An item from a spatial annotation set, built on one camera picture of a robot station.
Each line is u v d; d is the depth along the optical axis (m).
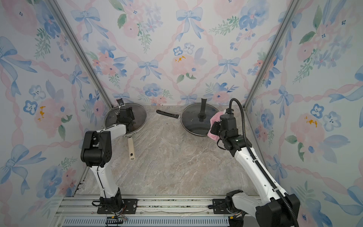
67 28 0.76
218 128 0.69
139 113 1.09
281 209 0.37
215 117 0.82
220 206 0.73
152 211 0.73
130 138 0.91
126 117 0.80
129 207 0.73
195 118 1.17
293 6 0.69
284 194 0.39
